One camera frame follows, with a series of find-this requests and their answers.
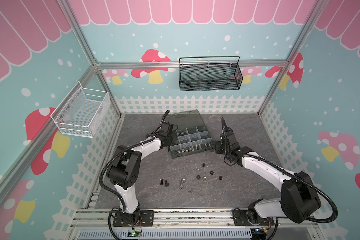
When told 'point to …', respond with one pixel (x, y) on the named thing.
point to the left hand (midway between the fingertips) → (175, 139)
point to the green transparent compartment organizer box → (192, 134)
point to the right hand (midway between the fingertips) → (217, 144)
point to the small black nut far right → (220, 177)
